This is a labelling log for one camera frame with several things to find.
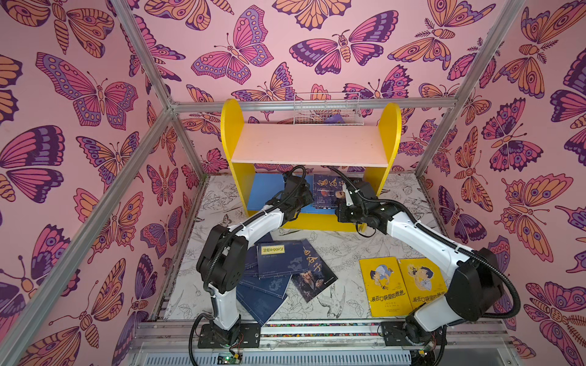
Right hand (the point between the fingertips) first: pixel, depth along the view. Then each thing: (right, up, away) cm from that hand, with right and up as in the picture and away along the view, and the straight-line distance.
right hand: (337, 208), depth 85 cm
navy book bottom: (-28, -34, -5) cm, 44 cm away
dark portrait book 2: (-7, -26, +1) cm, 27 cm away
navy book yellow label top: (-23, -20, +3) cm, 31 cm away
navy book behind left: (-32, -21, +1) cm, 38 cm away
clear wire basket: (-2, +37, +10) cm, 39 cm away
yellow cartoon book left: (+17, -29, -3) cm, 34 cm away
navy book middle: (-24, -28, -3) cm, 36 cm away
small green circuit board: (-38, -47, -12) cm, 62 cm away
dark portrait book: (-4, +8, +7) cm, 11 cm away
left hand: (-8, +7, +6) cm, 12 cm away
